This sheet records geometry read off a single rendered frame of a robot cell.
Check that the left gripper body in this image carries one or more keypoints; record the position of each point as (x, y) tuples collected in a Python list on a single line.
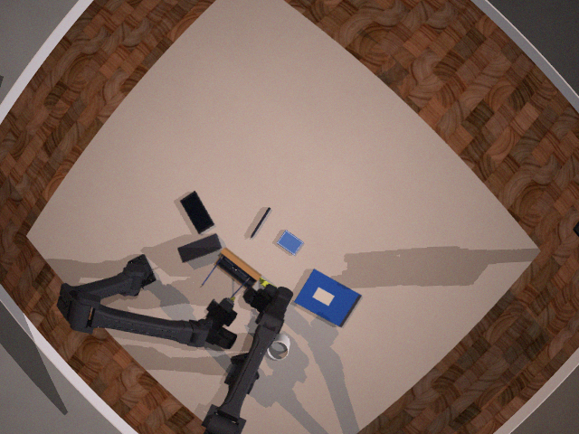
[(232, 313)]

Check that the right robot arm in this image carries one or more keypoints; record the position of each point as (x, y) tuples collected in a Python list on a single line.
[(269, 325)]

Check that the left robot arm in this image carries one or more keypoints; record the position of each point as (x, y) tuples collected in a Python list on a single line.
[(193, 333)]

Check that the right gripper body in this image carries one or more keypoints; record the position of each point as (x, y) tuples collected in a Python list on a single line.
[(269, 288)]

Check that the white mug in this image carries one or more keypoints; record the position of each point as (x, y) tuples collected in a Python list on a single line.
[(278, 350)]

